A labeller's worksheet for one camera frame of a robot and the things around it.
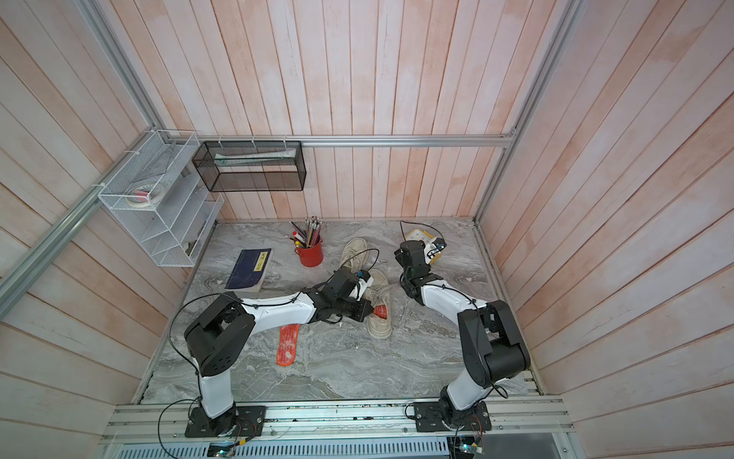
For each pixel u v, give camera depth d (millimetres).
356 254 729
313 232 972
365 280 820
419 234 1144
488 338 466
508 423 730
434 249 798
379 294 897
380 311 902
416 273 715
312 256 1044
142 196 732
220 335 502
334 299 715
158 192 747
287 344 859
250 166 1048
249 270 1040
